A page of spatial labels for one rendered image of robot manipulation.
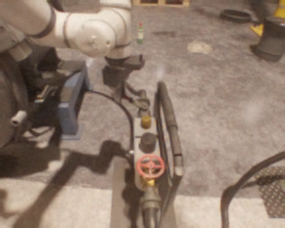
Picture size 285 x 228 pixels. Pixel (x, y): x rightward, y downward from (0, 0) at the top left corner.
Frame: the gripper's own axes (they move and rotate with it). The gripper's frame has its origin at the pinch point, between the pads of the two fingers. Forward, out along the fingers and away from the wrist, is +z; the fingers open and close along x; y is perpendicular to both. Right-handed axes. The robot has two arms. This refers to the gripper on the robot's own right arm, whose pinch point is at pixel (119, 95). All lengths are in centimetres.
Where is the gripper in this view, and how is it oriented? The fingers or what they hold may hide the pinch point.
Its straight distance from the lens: 73.6
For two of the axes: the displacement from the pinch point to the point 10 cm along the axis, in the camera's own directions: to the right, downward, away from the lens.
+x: -4.4, 6.0, -6.7
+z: -0.3, 7.3, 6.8
